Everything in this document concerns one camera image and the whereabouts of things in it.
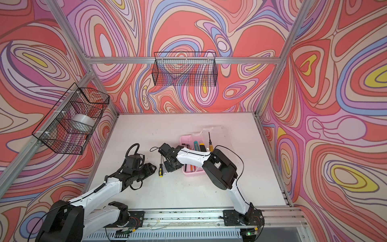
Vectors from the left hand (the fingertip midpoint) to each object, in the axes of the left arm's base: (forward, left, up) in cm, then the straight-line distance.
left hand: (156, 168), depth 88 cm
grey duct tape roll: (+13, +32, +29) cm, 45 cm away
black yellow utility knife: (+10, -28, +6) cm, 30 cm away
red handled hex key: (+1, -23, -2) cm, 23 cm away
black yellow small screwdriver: (-1, -3, -1) cm, 3 cm away
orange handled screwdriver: (+8, -32, +11) cm, 35 cm away
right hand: (0, -10, -4) cm, 11 cm away
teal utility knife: (+12, -24, +6) cm, 27 cm away
